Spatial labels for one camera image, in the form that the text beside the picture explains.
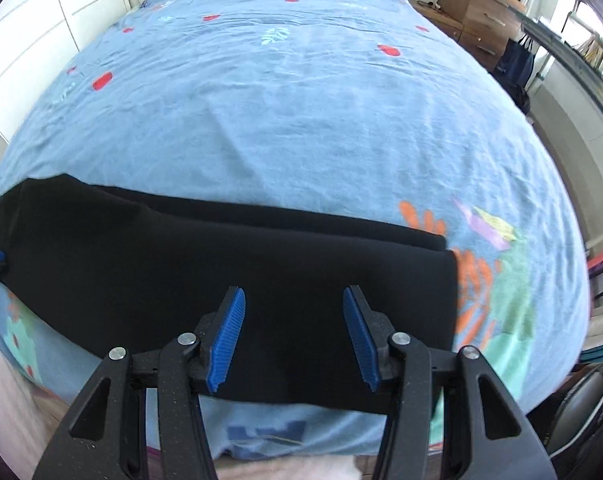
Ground white wardrobe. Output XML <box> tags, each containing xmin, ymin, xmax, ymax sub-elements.
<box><xmin>0</xmin><ymin>0</ymin><xmax>130</xmax><ymax>140</ymax></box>

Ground wooden drawer dresser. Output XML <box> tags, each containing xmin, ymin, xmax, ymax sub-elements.
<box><xmin>410</xmin><ymin>0</ymin><xmax>526</xmax><ymax>72</ymax></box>

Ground black pants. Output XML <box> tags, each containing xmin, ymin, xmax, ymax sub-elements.
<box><xmin>0</xmin><ymin>176</ymin><xmax>458</xmax><ymax>414</ymax></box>

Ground blue patterned bed sheet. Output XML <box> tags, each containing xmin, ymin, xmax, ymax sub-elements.
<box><xmin>0</xmin><ymin>0</ymin><xmax>589</xmax><ymax>411</ymax></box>

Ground dark blue tote bag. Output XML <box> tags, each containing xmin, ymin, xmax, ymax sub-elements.
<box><xmin>492</xmin><ymin>35</ymin><xmax>535</xmax><ymax>88</ymax></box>

